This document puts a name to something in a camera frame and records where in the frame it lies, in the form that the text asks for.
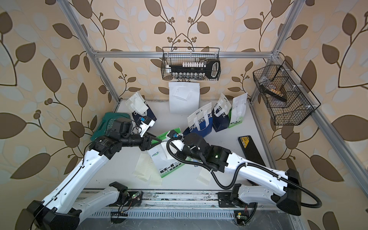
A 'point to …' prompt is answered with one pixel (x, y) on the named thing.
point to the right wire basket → (285, 96)
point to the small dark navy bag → (136, 115)
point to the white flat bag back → (184, 97)
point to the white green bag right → (237, 110)
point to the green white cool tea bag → (165, 164)
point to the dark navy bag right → (220, 114)
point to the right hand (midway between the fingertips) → (172, 143)
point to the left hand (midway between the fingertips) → (157, 138)
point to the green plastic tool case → (107, 123)
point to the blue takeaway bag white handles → (201, 122)
